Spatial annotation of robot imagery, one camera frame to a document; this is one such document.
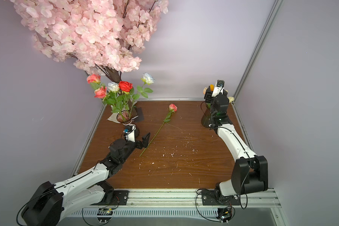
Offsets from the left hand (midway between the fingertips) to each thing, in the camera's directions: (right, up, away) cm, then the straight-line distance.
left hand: (145, 132), depth 79 cm
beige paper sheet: (-32, +7, +30) cm, 45 cm away
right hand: (+40, +27, -5) cm, 49 cm away
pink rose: (+16, +14, +30) cm, 37 cm away
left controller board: (-20, -43, -7) cm, 48 cm away
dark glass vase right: (+41, +7, +22) cm, 47 cm away
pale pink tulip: (+36, +25, +6) cm, 44 cm away
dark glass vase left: (-15, +8, +10) cm, 20 cm away
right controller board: (+42, -41, -9) cm, 60 cm away
